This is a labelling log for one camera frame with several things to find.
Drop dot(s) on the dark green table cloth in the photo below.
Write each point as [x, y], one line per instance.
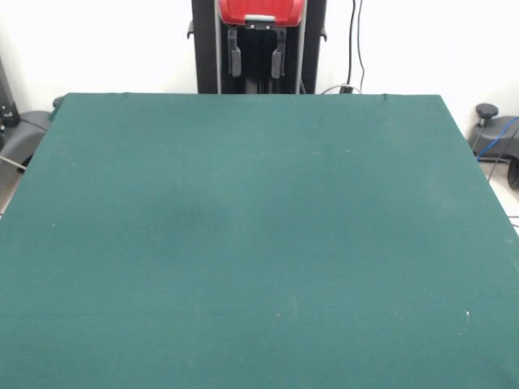
[259, 243]

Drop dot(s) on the black equipment tower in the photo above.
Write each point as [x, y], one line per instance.
[6, 97]

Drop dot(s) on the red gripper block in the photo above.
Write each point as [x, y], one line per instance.
[259, 8]

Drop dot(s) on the black caster wheel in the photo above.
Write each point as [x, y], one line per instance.
[515, 174]

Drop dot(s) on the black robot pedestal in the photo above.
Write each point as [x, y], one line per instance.
[207, 48]

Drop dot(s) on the grey pedestal foot with knob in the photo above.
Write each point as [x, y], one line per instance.
[498, 133]

